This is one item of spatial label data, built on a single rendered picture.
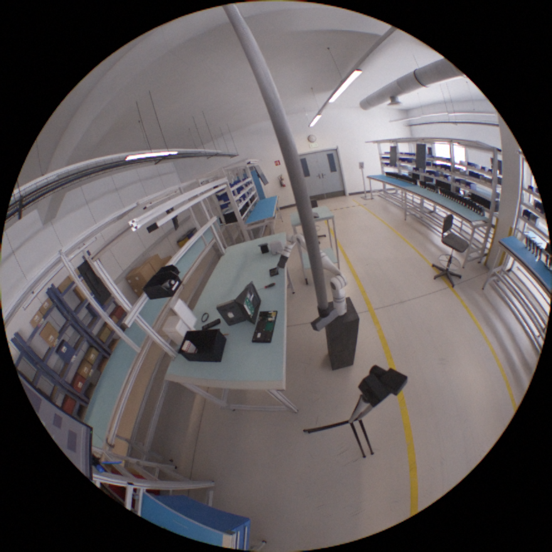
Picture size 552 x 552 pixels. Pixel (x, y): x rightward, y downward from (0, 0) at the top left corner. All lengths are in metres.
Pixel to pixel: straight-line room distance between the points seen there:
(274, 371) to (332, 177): 7.34
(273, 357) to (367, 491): 1.61
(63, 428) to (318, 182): 8.09
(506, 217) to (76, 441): 4.90
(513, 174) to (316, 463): 4.48
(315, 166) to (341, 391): 7.18
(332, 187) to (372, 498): 8.31
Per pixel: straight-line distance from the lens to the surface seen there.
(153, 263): 4.70
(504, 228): 3.99
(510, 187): 3.87
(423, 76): 3.75
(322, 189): 7.70
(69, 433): 1.07
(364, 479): 1.99
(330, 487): 1.98
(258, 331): 1.19
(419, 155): 4.50
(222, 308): 1.24
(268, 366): 1.06
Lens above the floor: 1.91
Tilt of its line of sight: 34 degrees down
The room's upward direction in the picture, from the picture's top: 20 degrees counter-clockwise
